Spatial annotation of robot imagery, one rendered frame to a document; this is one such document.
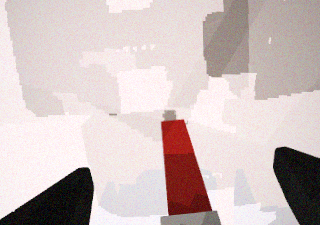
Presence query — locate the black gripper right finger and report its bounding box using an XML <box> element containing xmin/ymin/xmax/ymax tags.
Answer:
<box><xmin>273</xmin><ymin>146</ymin><xmax>320</xmax><ymax>225</ymax></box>

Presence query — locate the red peg with white band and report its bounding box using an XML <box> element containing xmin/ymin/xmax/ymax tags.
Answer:
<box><xmin>160</xmin><ymin>118</ymin><xmax>221</xmax><ymax>225</ymax></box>

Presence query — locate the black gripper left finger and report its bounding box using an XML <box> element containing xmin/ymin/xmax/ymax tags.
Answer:
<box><xmin>0</xmin><ymin>168</ymin><xmax>95</xmax><ymax>225</ymax></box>

